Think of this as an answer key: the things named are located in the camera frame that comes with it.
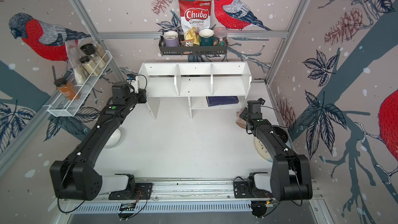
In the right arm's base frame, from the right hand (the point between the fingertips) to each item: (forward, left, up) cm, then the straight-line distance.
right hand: (246, 110), depth 90 cm
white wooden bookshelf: (+7, +23, +13) cm, 28 cm away
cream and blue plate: (-20, -8, -12) cm, 24 cm away
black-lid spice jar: (+6, +83, +26) cm, 87 cm away
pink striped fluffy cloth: (-5, +4, -5) cm, 8 cm away
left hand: (+2, +56, +17) cm, 58 cm away
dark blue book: (+4, +19, +3) cm, 20 cm away
